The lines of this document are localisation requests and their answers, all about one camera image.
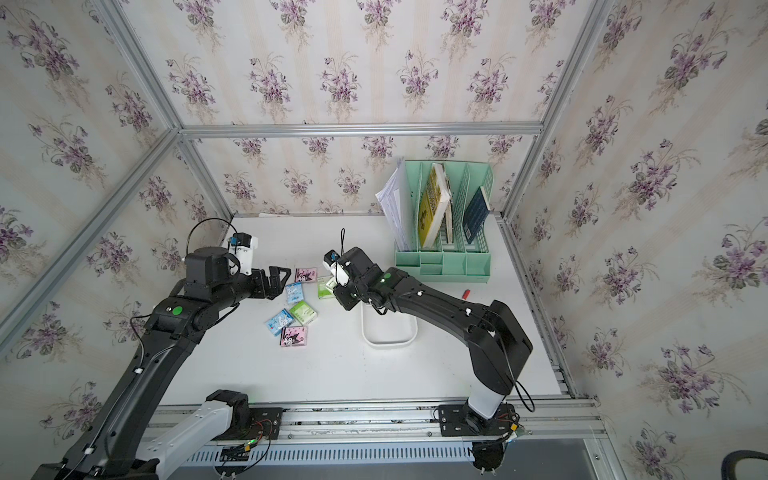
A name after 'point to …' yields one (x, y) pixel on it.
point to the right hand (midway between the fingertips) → (342, 289)
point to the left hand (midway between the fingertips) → (278, 272)
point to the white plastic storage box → (393, 328)
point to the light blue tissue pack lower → (278, 321)
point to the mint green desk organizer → (444, 229)
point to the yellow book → (437, 206)
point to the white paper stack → (395, 197)
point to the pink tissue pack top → (305, 275)
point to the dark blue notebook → (476, 214)
